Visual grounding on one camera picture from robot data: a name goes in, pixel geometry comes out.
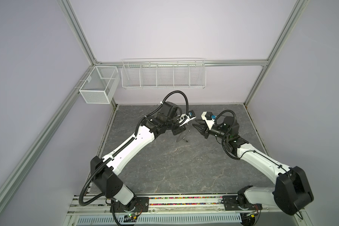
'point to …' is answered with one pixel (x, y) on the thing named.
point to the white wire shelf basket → (164, 73)
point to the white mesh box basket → (100, 84)
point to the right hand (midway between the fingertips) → (195, 120)
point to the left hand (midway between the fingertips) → (184, 122)
